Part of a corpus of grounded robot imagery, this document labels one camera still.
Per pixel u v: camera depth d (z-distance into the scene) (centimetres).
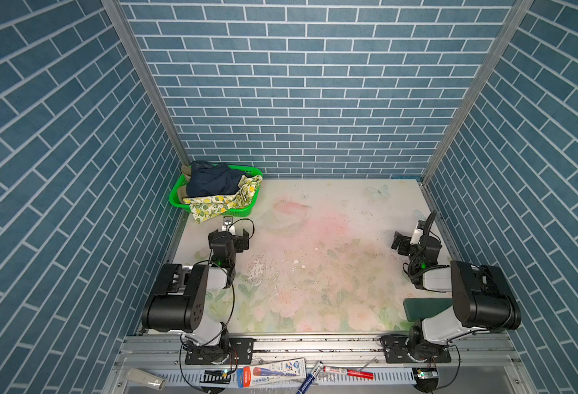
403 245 86
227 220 81
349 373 69
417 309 81
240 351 74
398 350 74
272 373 69
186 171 112
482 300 46
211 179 102
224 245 71
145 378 66
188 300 45
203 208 97
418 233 82
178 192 105
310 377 68
